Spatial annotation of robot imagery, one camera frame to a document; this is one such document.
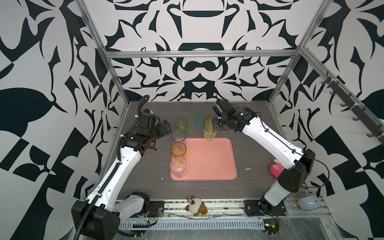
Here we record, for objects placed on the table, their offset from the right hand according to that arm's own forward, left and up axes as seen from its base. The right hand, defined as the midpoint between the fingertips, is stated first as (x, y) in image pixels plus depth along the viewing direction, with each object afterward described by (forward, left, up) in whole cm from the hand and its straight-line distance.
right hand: (217, 123), depth 78 cm
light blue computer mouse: (-34, -40, -18) cm, 55 cm away
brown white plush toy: (-34, +12, -21) cm, 42 cm away
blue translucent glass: (-1, +21, -10) cm, 23 cm away
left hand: (-1, +28, +1) cm, 28 cm away
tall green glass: (-1, +3, -9) cm, 9 cm away
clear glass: (-15, +21, -20) cm, 32 cm away
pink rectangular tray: (-10, +3, -23) cm, 26 cm away
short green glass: (+12, +20, -18) cm, 29 cm away
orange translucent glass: (-7, +21, -16) cm, 27 cm away
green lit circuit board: (-42, -23, -25) cm, 54 cm away
